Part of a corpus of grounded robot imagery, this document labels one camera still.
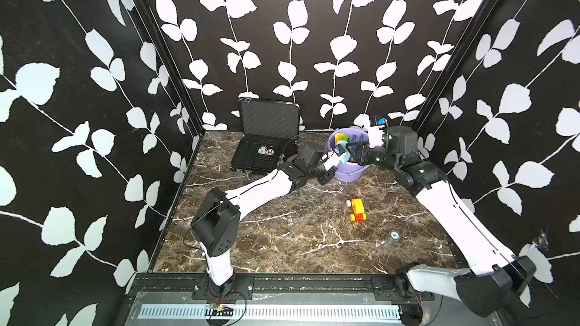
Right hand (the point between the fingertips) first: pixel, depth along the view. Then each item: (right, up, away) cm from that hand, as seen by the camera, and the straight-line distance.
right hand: (348, 140), depth 72 cm
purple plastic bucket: (+5, -12, +20) cm, 24 cm away
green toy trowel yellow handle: (+3, +3, +26) cm, 26 cm away
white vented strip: (-41, -56, -1) cm, 69 cm away
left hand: (-2, -7, +10) cm, 13 cm away
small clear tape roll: (+19, -34, +8) cm, 40 cm away
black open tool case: (-30, +7, +39) cm, 49 cm away
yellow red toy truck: (+8, -29, +16) cm, 34 cm away
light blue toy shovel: (0, -5, 0) cm, 5 cm away
